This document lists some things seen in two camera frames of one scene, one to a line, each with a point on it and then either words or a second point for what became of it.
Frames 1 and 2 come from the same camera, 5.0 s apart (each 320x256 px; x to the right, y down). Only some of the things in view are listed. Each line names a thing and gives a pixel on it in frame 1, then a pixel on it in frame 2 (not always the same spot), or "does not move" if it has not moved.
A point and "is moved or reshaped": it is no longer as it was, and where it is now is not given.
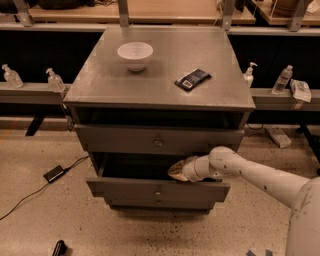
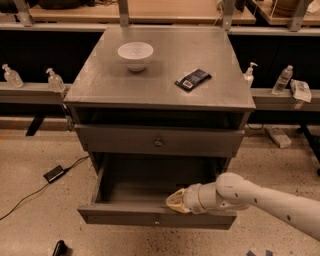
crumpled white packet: [300, 90] does not move
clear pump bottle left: [55, 81] does not move
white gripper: [190, 170] -> [191, 201]
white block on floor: [279, 136] does not move
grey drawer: [145, 174] is moved or reshaped
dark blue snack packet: [192, 79] does not move
